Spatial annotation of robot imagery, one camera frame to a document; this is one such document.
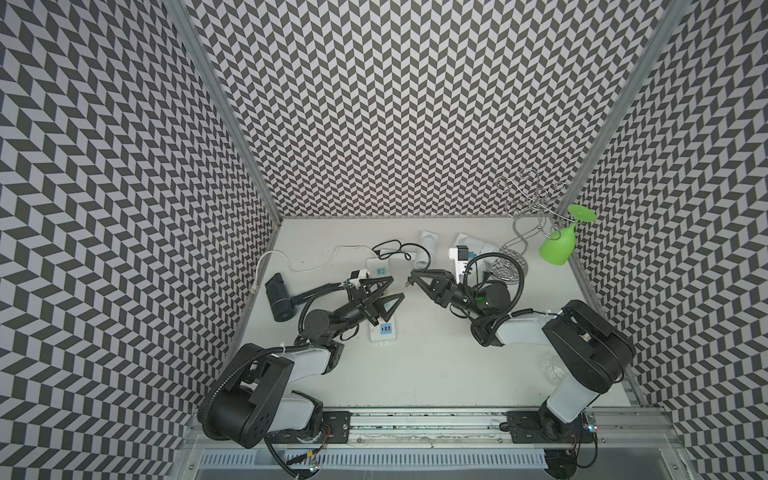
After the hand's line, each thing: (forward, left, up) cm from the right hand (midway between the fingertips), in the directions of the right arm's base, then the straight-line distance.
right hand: (410, 280), depth 71 cm
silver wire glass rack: (+22, -33, +6) cm, 40 cm away
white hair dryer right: (+26, -23, -19) cm, 39 cm away
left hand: (-4, +3, +1) cm, 5 cm away
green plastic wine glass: (+14, -43, -5) cm, 45 cm away
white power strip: (-3, +7, -22) cm, 24 cm away
